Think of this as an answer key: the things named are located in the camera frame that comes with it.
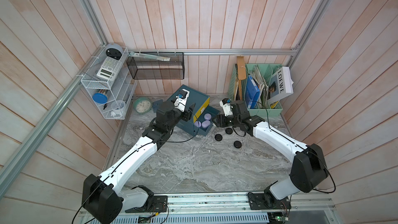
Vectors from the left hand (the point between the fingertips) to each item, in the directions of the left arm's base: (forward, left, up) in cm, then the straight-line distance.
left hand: (189, 102), depth 75 cm
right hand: (+1, -15, -14) cm, 20 cm away
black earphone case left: (-2, -18, -31) cm, 36 cm away
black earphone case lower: (-7, -29, -30) cm, 42 cm away
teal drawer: (+10, -15, -21) cm, 28 cm away
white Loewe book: (+19, -54, -5) cm, 58 cm away
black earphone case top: (+2, -25, -30) cm, 39 cm away
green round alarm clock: (+17, +33, -22) cm, 43 cm away
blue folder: (+20, -40, -13) cm, 47 cm away
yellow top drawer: (+9, -10, -11) cm, 17 cm away
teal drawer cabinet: (+11, -7, -11) cm, 16 cm away
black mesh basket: (+39, +32, -8) cm, 51 cm away
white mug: (+3, +38, -6) cm, 39 cm away
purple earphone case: (+2, -9, -21) cm, 23 cm away
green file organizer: (+33, -47, -7) cm, 58 cm away
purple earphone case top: (+7, -11, -21) cm, 25 cm away
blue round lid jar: (+3, +45, 0) cm, 45 cm away
